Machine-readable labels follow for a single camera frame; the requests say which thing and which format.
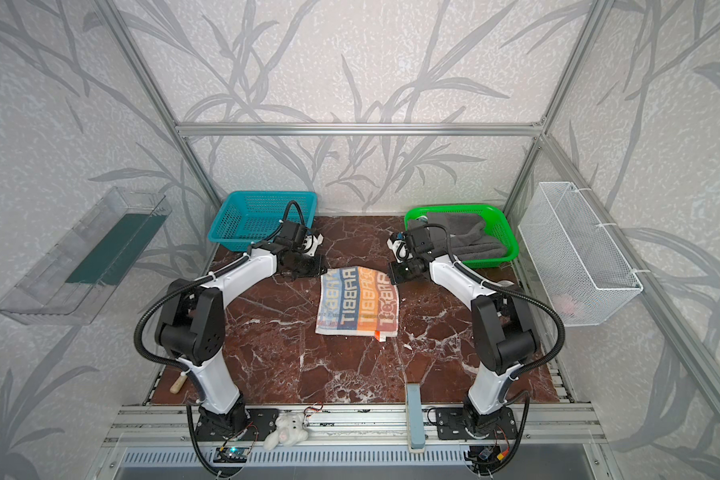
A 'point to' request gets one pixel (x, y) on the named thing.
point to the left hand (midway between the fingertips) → (330, 260)
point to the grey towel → (468, 233)
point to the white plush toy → (289, 431)
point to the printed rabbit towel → (357, 301)
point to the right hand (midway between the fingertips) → (392, 264)
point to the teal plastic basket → (248, 217)
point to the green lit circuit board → (231, 455)
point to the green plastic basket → (495, 223)
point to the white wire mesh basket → (572, 257)
